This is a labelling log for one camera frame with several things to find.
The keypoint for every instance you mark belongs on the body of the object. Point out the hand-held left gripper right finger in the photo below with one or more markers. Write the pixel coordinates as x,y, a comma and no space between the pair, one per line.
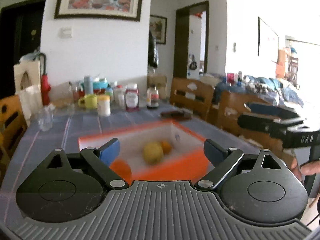
212,152

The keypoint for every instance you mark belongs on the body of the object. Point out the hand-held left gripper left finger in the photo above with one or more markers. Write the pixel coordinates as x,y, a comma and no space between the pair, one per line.
110,152

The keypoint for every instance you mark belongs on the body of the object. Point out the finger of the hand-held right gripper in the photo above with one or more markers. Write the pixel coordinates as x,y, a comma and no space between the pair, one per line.
265,108
255,123

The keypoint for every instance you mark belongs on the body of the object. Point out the orange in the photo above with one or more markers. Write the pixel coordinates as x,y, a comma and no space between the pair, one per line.
167,147
122,170

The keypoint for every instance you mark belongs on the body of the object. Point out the orange cardboard box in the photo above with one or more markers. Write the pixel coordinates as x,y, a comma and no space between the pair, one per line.
172,166

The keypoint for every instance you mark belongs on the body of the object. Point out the yellow lemon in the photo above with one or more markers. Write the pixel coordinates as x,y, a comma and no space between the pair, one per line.
153,153

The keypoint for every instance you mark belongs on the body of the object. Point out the person's right hand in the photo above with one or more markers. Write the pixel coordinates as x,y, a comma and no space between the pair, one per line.
311,168

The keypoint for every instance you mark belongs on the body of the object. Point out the pile of blue cloth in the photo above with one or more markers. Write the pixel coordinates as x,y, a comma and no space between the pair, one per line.
265,86

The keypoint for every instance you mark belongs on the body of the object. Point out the wooden chair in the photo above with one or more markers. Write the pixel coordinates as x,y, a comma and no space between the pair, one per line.
12,120
192,92
232,110

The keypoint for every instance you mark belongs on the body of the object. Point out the white canister yellow lid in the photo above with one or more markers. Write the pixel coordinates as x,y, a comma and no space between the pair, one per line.
104,106

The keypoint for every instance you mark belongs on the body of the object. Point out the dark brown flat case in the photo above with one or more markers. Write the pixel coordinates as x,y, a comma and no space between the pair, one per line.
175,115

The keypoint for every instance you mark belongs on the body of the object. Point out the grey plaid tablecloth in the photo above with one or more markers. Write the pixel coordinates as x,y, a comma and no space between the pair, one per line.
60,132

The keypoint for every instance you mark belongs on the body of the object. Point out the yellow-green mug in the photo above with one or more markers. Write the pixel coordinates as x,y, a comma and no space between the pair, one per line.
91,102

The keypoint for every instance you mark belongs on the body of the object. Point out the dark red supplement bottle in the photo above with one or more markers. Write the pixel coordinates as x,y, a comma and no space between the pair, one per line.
131,98

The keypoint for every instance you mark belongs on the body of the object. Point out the clear glass jar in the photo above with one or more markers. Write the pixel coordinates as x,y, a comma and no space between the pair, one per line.
75,93

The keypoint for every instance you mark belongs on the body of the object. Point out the teal bowl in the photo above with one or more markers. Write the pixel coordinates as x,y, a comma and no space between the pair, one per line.
101,85

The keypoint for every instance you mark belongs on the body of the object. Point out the brown bottle red label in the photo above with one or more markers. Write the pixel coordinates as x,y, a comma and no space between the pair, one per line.
152,97

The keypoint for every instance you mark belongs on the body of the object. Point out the grey-blue thermos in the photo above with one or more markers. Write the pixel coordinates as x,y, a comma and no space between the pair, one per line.
88,85

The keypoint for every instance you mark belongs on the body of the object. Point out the clear glass mug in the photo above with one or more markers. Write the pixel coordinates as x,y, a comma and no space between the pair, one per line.
45,120

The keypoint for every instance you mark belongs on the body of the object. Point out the brown cardboard carton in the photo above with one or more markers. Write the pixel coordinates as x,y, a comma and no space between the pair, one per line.
157,85

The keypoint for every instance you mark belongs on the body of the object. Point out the hanging handbag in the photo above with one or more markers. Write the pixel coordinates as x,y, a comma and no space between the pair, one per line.
192,63

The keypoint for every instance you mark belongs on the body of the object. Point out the red umbrella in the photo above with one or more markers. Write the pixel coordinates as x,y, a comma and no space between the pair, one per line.
45,87

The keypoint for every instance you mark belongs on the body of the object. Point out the white tote bag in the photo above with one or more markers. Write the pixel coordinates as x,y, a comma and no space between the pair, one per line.
30,105

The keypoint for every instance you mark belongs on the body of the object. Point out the dark hanging coat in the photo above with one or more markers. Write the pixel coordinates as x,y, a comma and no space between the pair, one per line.
152,52

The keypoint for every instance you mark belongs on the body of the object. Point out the white paper bag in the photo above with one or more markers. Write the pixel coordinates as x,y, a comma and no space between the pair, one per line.
32,72

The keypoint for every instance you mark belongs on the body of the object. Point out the small framed painting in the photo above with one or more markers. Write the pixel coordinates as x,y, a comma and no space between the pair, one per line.
158,28

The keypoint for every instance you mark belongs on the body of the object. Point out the dark wooden door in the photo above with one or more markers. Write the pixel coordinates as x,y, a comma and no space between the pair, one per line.
22,37

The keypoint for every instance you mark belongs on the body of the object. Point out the dark door frame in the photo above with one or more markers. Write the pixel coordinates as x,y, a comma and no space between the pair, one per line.
181,42

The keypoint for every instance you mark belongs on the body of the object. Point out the white wall switch panel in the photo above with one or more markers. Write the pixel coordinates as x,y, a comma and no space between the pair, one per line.
65,32

